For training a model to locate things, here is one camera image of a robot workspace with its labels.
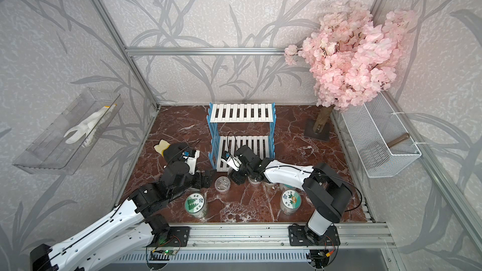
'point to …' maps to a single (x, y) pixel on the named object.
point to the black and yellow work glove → (162, 146)
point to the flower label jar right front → (290, 200)
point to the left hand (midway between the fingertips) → (209, 171)
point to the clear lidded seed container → (222, 184)
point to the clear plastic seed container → (255, 184)
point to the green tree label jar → (196, 204)
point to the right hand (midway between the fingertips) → (232, 168)
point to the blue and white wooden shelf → (231, 125)
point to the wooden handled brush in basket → (398, 139)
